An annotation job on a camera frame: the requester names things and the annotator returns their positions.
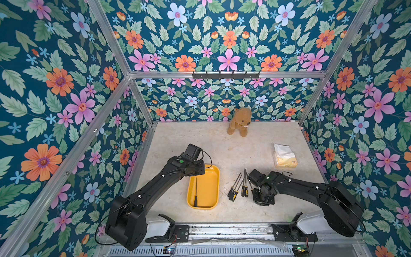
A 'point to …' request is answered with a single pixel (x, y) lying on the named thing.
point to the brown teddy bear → (241, 120)
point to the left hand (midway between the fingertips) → (205, 168)
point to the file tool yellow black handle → (196, 196)
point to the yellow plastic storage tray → (207, 188)
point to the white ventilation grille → (202, 251)
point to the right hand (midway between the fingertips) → (257, 203)
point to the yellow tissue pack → (283, 156)
